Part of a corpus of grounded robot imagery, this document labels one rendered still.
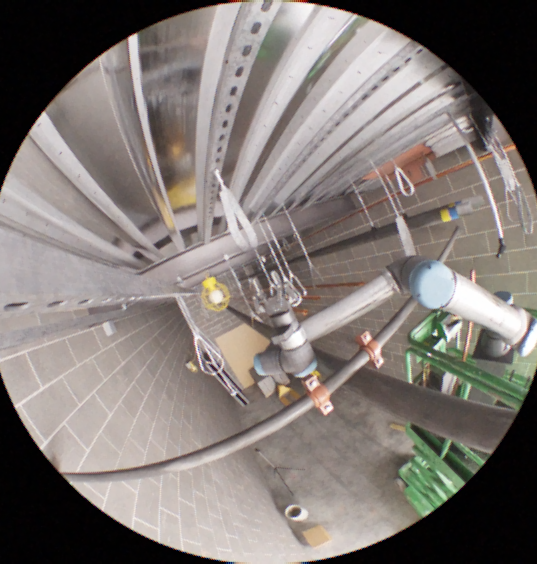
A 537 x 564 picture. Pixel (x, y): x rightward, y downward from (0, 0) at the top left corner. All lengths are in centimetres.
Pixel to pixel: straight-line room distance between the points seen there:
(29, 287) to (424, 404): 57
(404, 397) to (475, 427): 19
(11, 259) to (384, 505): 423
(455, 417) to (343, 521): 382
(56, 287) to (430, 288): 60
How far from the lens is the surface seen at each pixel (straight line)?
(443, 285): 52
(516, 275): 219
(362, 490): 426
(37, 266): 17
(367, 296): 64
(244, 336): 724
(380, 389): 52
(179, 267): 157
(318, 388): 50
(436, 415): 46
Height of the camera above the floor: 411
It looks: 5 degrees down
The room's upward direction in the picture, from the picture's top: 25 degrees counter-clockwise
